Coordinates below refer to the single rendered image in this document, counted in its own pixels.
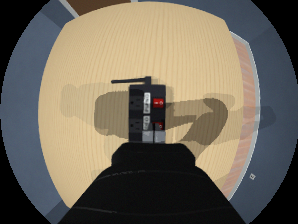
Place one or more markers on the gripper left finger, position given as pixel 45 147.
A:
pixel 148 135

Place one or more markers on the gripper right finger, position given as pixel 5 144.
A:
pixel 160 135

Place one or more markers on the black power strip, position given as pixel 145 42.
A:
pixel 147 104

